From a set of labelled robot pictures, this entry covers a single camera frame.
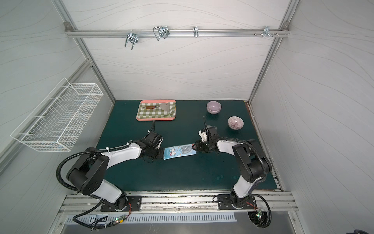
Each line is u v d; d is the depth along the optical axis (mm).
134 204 733
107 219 703
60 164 424
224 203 734
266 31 765
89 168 491
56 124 677
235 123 1043
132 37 785
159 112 1129
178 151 915
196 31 782
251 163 473
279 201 764
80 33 767
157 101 1180
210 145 744
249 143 496
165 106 1152
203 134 883
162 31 767
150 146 692
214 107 1138
